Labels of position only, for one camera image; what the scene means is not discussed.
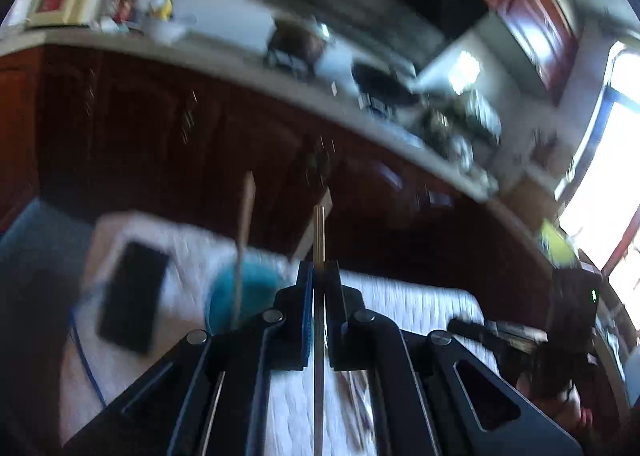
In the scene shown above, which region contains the white floral cup teal interior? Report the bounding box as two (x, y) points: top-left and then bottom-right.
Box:
(204, 253), (292, 335)

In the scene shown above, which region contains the metal chopstick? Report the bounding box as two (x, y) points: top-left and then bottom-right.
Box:
(312, 205), (326, 456)

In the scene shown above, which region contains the wooden chopstick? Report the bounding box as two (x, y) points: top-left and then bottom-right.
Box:
(231, 172), (256, 328)
(288, 188), (333, 260)

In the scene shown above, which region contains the person right hand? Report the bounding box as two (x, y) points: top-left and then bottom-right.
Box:
(516, 372), (592, 432)

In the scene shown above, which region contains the black smartphone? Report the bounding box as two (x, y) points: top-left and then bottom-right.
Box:
(96, 241), (169, 355)

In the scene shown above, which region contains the white quilted table cloth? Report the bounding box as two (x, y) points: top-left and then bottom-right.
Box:
(60, 212), (484, 455)

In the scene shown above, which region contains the black dish rack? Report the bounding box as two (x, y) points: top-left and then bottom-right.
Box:
(419, 90), (502, 173)

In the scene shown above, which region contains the black wok pan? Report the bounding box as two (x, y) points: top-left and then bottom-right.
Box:
(352, 61), (421, 110)

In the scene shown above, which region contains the dark cooking pot with lid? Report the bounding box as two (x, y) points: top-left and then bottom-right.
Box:
(264, 16), (332, 81)

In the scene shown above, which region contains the white mixing bowl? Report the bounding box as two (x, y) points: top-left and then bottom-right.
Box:
(141, 16), (198, 45)

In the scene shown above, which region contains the blue cable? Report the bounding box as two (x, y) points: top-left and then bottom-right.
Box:
(67, 304), (109, 410)

